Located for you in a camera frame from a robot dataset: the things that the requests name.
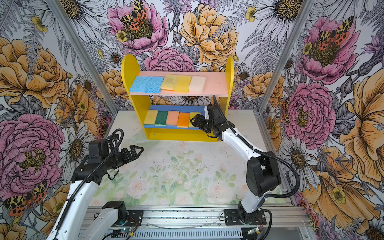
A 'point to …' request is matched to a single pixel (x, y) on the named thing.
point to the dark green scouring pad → (161, 117)
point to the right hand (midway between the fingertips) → (193, 126)
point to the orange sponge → (183, 120)
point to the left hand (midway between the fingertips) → (137, 157)
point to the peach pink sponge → (172, 118)
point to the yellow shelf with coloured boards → (168, 101)
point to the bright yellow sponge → (192, 115)
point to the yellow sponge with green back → (151, 116)
